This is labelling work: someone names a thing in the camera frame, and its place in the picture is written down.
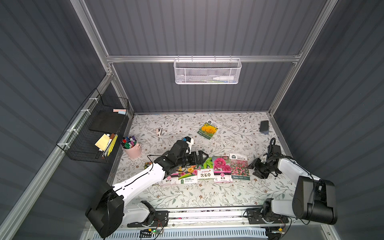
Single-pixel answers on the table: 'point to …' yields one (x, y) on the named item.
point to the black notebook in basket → (107, 121)
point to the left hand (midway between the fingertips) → (204, 159)
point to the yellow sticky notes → (102, 142)
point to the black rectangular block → (264, 127)
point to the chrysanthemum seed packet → (172, 179)
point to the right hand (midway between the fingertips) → (251, 170)
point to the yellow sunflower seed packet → (208, 129)
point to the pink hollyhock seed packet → (222, 169)
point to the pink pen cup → (131, 146)
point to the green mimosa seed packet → (206, 171)
